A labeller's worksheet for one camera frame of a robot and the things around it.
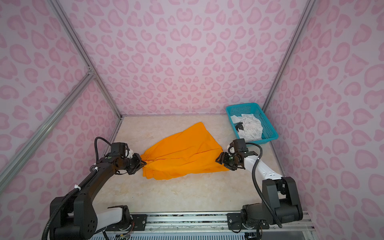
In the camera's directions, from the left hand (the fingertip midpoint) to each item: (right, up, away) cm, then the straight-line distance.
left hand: (146, 160), depth 85 cm
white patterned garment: (+69, +18, +21) cm, 74 cm away
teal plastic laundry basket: (+77, +13, +15) cm, 79 cm away
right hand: (+42, 0, +1) cm, 42 cm away
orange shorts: (+25, +3, +12) cm, 28 cm away
